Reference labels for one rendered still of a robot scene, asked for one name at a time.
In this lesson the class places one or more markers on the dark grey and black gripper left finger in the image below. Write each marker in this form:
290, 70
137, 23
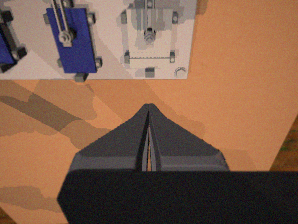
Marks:
125, 147

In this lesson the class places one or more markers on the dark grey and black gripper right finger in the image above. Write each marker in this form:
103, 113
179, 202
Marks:
173, 148

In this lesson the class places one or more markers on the blue flat rectangular plate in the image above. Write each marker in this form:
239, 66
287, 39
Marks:
81, 57

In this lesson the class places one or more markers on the toggle clamp with red handle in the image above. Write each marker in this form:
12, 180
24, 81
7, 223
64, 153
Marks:
67, 35

